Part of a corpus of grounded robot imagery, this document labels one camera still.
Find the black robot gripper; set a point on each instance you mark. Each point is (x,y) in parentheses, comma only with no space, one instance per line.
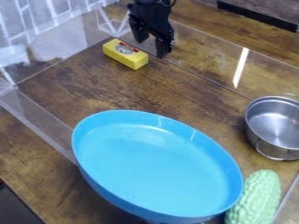
(149,20)

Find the yellow brick with label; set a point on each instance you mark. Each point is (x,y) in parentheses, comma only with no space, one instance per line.
(126,53)

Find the blue plastic tray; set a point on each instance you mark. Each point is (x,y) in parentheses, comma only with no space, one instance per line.
(155,167)

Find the stainless steel pot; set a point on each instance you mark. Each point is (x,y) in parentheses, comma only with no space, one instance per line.
(271,118)

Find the green bitter gourd toy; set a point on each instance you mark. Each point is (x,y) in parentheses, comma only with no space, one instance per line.
(258,203)

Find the clear acrylic enclosure wall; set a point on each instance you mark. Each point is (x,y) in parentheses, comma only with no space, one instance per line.
(58,79)

